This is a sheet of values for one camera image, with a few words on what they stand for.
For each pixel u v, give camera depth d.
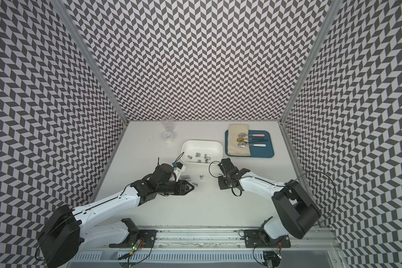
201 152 1.02
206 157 0.99
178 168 0.75
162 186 0.65
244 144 1.05
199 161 0.98
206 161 0.98
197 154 0.99
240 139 1.08
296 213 0.43
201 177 0.91
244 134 1.11
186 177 0.91
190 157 0.99
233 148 1.04
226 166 0.70
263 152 1.03
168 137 1.04
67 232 0.39
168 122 1.12
